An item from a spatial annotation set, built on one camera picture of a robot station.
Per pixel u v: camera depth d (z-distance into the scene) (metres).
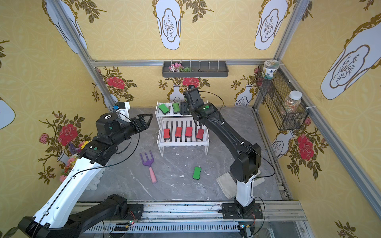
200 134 0.90
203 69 0.92
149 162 0.92
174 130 0.91
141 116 0.60
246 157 0.45
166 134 0.89
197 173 0.86
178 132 0.90
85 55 0.88
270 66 0.85
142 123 0.60
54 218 0.37
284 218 0.75
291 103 0.65
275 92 0.98
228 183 0.84
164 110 0.81
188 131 0.90
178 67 0.88
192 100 0.59
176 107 0.82
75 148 0.80
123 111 0.60
